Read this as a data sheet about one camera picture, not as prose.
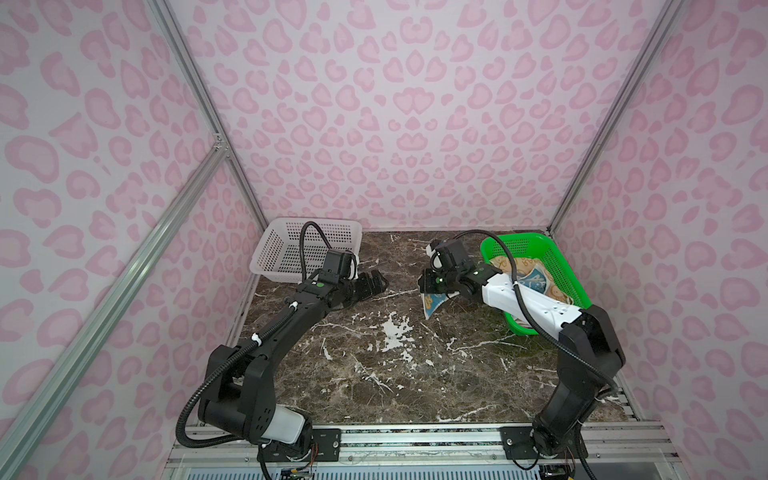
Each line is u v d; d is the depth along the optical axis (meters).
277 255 1.10
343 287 0.70
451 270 0.70
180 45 0.73
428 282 0.77
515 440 0.74
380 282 0.78
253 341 0.46
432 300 0.93
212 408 0.43
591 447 0.73
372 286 0.76
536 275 0.97
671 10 0.69
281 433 0.53
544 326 0.50
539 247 1.07
